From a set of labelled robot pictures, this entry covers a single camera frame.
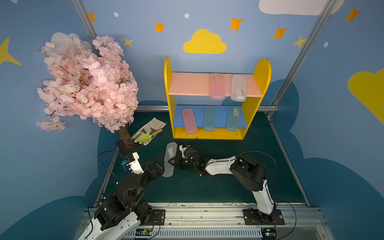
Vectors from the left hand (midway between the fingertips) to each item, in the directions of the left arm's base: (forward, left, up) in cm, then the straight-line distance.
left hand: (158, 158), depth 66 cm
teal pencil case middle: (+36, -26, -12) cm, 46 cm away
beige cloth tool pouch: (+42, +15, -28) cm, 52 cm away
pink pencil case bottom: (+33, -13, -12) cm, 37 cm away
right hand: (+8, -2, -19) cm, 21 cm away
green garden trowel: (+29, +18, -26) cm, 43 cm away
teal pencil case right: (+36, -42, -12) cm, 57 cm away
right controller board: (-25, -54, -29) cm, 66 cm away
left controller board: (-26, +8, -28) cm, 39 cm away
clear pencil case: (+15, -1, -20) cm, 26 cm away
